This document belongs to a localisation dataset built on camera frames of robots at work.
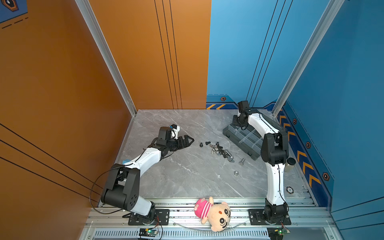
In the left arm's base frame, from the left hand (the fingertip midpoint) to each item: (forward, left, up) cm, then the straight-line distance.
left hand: (189, 140), depth 88 cm
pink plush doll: (-38, -15, -5) cm, 41 cm away
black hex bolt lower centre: (-1, -21, -12) cm, 24 cm away
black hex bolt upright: (+5, -18, -11) cm, 22 cm away
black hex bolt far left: (+4, -7, -11) cm, 14 cm away
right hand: (+20, -31, -5) cm, 37 cm away
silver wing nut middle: (0, -15, -11) cm, 19 cm away
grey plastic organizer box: (+6, -39, -7) cm, 40 cm away
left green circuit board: (-43, +18, -14) cm, 49 cm away
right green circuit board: (-43, -43, -14) cm, 63 cm away
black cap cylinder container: (-13, -57, -4) cm, 58 cm away
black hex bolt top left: (+7, -11, -12) cm, 18 cm away
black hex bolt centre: (+3, -20, -12) cm, 23 cm away
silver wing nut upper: (+4, -15, -12) cm, 19 cm away
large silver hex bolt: (-4, -26, -12) cm, 28 cm away
